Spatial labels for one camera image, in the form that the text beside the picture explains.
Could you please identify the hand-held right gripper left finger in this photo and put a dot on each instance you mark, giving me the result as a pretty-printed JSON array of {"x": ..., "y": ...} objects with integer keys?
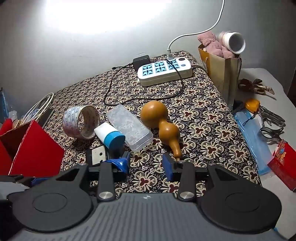
[{"x": 121, "y": 165}]

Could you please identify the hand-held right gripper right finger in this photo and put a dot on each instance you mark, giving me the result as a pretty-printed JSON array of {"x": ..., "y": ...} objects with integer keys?
[{"x": 167, "y": 168}]

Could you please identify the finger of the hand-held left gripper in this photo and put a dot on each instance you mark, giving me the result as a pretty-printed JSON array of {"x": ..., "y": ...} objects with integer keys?
[{"x": 41, "y": 181}]

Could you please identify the black square device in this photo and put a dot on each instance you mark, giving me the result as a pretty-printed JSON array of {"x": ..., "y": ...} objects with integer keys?
[{"x": 97, "y": 155}]

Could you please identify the red cardboard box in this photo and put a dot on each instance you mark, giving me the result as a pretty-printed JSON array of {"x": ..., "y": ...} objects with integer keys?
[{"x": 34, "y": 148}]

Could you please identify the white bottle with blue cap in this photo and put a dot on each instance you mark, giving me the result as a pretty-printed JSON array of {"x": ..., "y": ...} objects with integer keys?
[{"x": 104, "y": 131}]

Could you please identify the clear plastic case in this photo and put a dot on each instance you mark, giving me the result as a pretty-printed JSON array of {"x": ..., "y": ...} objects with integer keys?
[{"x": 129, "y": 127}]

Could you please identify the brown wooden gourd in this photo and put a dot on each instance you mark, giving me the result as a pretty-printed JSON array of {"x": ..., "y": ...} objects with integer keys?
[{"x": 152, "y": 113}]

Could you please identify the printed tape roll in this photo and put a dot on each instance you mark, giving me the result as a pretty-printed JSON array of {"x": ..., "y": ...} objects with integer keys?
[{"x": 71, "y": 120}]

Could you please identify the black phone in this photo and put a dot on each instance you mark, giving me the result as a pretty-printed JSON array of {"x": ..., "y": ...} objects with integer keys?
[{"x": 46, "y": 117}]

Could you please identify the blue plastic sleeve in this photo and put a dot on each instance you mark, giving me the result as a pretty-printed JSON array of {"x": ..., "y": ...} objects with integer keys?
[{"x": 253, "y": 141}]

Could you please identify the white power strip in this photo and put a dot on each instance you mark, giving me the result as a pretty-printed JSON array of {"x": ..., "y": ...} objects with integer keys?
[{"x": 161, "y": 76}]

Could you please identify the orange plastic object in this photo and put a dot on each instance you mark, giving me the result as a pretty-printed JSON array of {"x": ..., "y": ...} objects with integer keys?
[{"x": 252, "y": 105}]

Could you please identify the black charger adapter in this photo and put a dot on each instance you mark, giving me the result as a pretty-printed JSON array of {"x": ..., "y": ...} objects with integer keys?
[{"x": 141, "y": 61}]

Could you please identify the gold paper bag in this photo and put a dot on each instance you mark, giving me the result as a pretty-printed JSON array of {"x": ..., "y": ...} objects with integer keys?
[{"x": 222, "y": 76}]

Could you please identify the metal clip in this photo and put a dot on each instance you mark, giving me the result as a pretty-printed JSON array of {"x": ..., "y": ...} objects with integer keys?
[
  {"x": 270, "y": 135},
  {"x": 271, "y": 115}
]

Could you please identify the red printed packet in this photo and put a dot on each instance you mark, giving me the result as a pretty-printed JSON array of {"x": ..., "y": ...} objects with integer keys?
[{"x": 283, "y": 162}]

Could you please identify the brown ribbon bow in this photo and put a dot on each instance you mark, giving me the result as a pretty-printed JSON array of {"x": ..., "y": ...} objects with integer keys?
[{"x": 251, "y": 85}]

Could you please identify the pink plush toy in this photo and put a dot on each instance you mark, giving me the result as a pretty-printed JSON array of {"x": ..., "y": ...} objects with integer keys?
[{"x": 215, "y": 47}]

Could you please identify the white plastic tube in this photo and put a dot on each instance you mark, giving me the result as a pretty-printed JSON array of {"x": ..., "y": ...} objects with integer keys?
[{"x": 231, "y": 39}]

